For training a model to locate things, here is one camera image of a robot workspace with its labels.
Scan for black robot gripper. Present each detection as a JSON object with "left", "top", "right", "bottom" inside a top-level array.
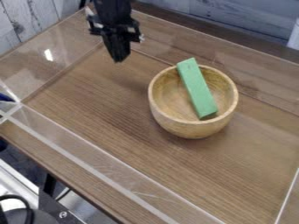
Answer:
[{"left": 85, "top": 0, "right": 144, "bottom": 62}]

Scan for green rectangular block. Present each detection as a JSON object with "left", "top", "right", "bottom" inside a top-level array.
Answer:
[{"left": 176, "top": 58, "right": 219, "bottom": 119}]

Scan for black cable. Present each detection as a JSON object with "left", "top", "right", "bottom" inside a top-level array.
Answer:
[{"left": 0, "top": 194, "right": 35, "bottom": 224}]

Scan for clear acrylic tray walls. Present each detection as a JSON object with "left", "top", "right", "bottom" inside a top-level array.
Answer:
[{"left": 0, "top": 10, "right": 299, "bottom": 224}]

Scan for light wooden bowl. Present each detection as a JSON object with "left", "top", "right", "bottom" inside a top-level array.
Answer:
[{"left": 148, "top": 65, "right": 239, "bottom": 139}]

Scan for black table leg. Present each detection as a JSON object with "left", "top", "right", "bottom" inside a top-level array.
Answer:
[{"left": 43, "top": 174, "right": 57, "bottom": 197}]

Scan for black metal bracket with screw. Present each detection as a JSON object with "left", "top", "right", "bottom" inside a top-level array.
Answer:
[{"left": 39, "top": 191, "right": 87, "bottom": 224}]

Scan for blue object at left edge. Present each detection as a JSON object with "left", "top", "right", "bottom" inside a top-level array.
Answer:
[{"left": 0, "top": 93, "right": 15, "bottom": 152}]

